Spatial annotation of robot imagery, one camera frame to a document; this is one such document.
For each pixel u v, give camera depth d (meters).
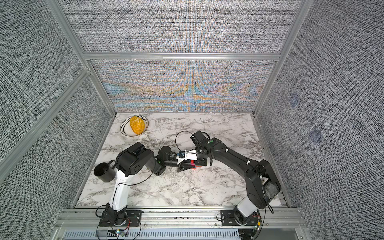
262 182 0.44
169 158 0.84
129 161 0.58
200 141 0.67
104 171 0.86
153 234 0.70
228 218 0.72
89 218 0.75
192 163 0.82
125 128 1.07
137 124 1.03
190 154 0.74
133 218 0.74
